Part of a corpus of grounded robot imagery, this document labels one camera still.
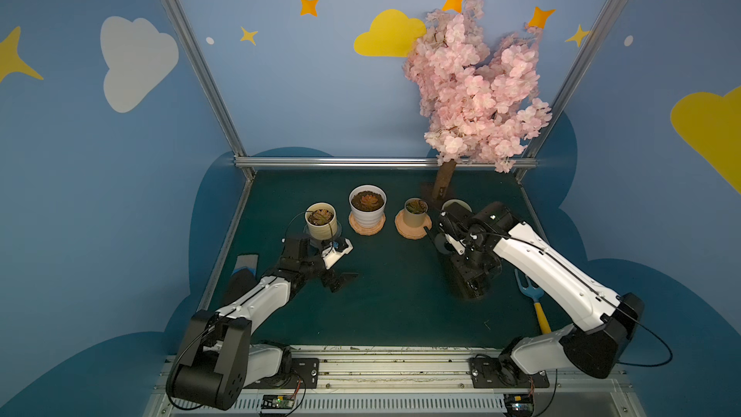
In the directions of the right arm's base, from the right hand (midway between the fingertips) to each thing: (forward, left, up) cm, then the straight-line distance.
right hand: (474, 267), depth 74 cm
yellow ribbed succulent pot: (+20, +46, -11) cm, 51 cm away
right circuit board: (-27, -12, -21) cm, 36 cm away
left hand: (+7, +35, -10) cm, 37 cm away
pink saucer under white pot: (+22, +31, -19) cm, 42 cm away
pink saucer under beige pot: (+22, +15, -19) cm, 33 cm away
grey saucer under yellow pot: (+20, +40, -17) cm, 48 cm away
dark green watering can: (-6, +4, +9) cm, 11 cm away
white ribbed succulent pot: (+27, +30, -10) cm, 42 cm away
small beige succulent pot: (+27, +14, -12) cm, 33 cm away
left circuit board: (-31, +49, -20) cm, 61 cm away
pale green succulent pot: (+30, -2, -10) cm, 32 cm away
